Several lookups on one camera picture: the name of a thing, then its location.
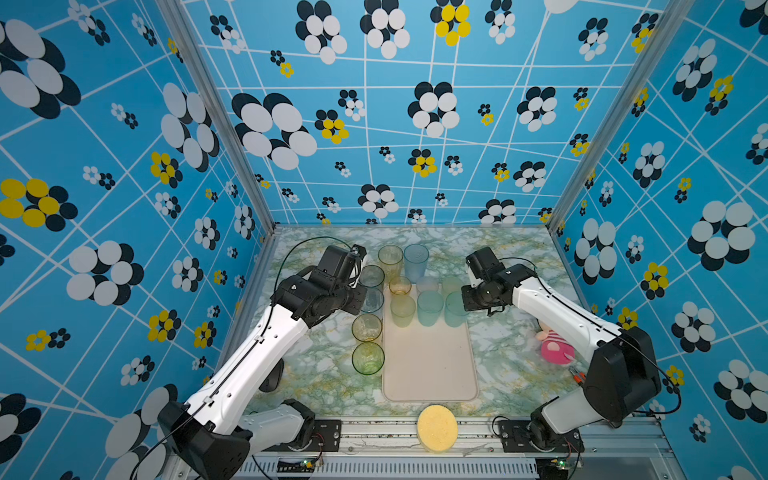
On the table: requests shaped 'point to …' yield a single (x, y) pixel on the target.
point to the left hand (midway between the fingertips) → (359, 290)
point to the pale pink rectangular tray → (422, 363)
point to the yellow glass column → (367, 327)
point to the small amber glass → (400, 285)
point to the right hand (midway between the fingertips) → (471, 300)
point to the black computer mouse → (273, 379)
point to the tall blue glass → (416, 257)
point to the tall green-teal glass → (455, 313)
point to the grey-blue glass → (373, 303)
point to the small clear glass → (429, 284)
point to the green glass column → (368, 358)
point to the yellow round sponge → (437, 428)
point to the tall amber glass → (391, 259)
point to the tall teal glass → (429, 305)
